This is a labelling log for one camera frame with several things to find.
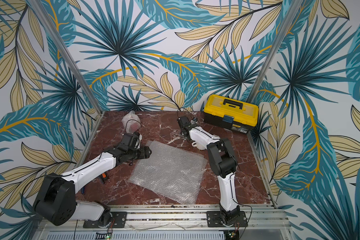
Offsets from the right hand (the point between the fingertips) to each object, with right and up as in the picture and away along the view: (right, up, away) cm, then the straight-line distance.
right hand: (188, 133), depth 101 cm
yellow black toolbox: (+31, +12, -3) cm, 33 cm away
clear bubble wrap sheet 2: (-8, -23, -13) cm, 27 cm away
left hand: (-26, -11, -14) cm, 31 cm away
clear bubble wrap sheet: (-39, +8, 0) cm, 39 cm away
